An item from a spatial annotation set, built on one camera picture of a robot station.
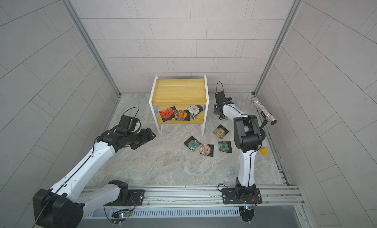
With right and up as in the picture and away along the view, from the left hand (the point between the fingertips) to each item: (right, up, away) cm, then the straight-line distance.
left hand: (154, 136), depth 79 cm
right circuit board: (+47, -33, -12) cm, 59 cm away
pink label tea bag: (+29, -10, +8) cm, 31 cm away
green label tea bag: (+41, -8, +10) cm, 43 cm away
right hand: (+40, +15, +25) cm, 50 cm away
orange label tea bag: (+15, +11, +6) cm, 19 cm away
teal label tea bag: (+20, -7, +10) cm, 24 cm away
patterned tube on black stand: (+62, +12, +3) cm, 63 cm away
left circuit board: (-12, -33, -14) cm, 38 cm away
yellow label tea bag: (+39, 0, +15) cm, 42 cm away
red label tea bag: (+6, +12, +6) cm, 14 cm away
